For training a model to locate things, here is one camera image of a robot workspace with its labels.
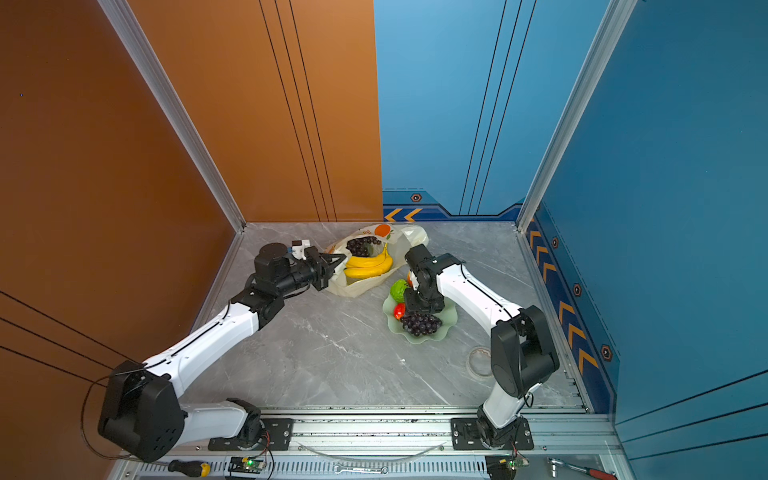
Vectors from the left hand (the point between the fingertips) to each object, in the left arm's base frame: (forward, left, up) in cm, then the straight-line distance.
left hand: (348, 252), depth 75 cm
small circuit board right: (-41, -40, -27) cm, 64 cm away
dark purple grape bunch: (-9, -20, -22) cm, 31 cm away
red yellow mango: (+2, -16, -14) cm, 22 cm away
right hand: (-6, -17, -19) cm, 26 cm away
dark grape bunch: (+22, +1, -23) cm, 31 cm away
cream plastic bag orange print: (+16, -13, -11) cm, 23 cm away
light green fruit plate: (-6, -28, -21) cm, 35 cm away
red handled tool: (-43, -59, -27) cm, 78 cm away
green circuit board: (-42, +23, -30) cm, 57 cm away
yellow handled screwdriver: (-43, +34, -26) cm, 61 cm away
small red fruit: (-4, -14, -23) cm, 27 cm away
